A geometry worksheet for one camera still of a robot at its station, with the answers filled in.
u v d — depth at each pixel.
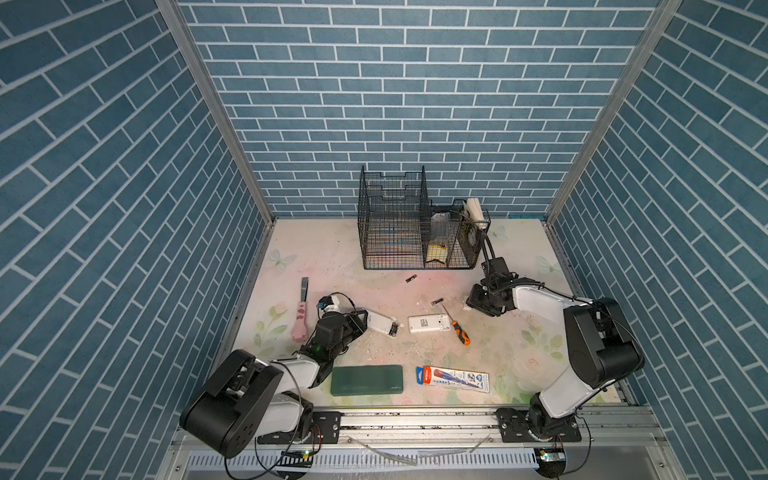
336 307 0.82
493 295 0.72
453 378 0.81
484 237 0.89
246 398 0.44
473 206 0.97
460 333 0.89
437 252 0.99
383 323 0.91
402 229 1.19
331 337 0.68
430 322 0.91
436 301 0.97
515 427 0.74
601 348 0.47
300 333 0.87
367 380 0.82
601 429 0.76
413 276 1.03
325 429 0.73
